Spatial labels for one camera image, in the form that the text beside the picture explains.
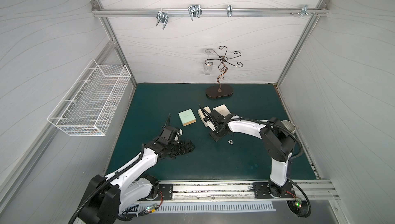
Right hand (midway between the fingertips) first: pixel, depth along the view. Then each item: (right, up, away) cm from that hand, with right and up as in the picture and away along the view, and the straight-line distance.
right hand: (215, 134), depth 93 cm
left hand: (-15, -6, -12) cm, 20 cm away
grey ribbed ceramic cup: (+46, +5, 0) cm, 46 cm away
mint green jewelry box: (-18, +10, +5) cm, 21 cm away
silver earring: (+9, -4, -3) cm, 10 cm away
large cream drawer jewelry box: (+6, +14, +8) cm, 17 cm away
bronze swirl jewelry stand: (+7, +28, +21) cm, 36 cm away
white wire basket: (-60, +19, -25) cm, 68 cm away
